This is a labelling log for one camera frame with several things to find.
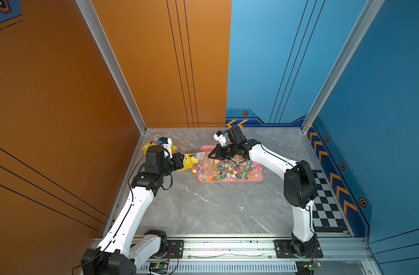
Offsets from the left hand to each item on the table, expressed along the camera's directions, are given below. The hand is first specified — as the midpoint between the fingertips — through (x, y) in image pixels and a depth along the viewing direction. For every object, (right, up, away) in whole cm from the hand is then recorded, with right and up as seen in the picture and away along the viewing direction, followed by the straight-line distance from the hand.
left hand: (184, 152), depth 78 cm
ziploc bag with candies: (-6, +2, +25) cm, 26 cm away
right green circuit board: (+52, -47, -9) cm, 70 cm away
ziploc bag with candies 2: (+9, -5, +5) cm, 11 cm away
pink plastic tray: (+18, -11, +18) cm, 27 cm away
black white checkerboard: (+68, -29, +1) cm, 74 cm away
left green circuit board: (-9, -48, -7) cm, 50 cm away
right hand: (+12, -2, +8) cm, 14 cm away
